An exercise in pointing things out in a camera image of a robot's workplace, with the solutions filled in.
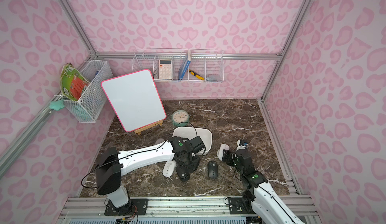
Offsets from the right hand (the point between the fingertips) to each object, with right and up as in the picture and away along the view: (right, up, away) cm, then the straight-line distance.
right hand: (229, 150), depth 85 cm
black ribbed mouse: (-9, -10, -1) cm, 14 cm away
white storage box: (-23, +8, +18) cm, 30 cm away
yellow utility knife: (-21, +48, +14) cm, 54 cm away
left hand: (-19, -5, -5) cm, 21 cm away
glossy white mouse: (-4, -1, +5) cm, 7 cm away
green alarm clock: (-31, +19, +22) cm, 42 cm away
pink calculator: (-38, +49, +10) cm, 63 cm away
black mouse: (-25, -12, -4) cm, 28 cm away
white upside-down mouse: (-34, -10, -1) cm, 35 cm away
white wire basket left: (-71, +23, -13) cm, 75 cm away
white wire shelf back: (-29, +52, +13) cm, 61 cm away
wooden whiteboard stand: (-55, +10, +12) cm, 57 cm away
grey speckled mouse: (-42, +4, +11) cm, 44 cm away
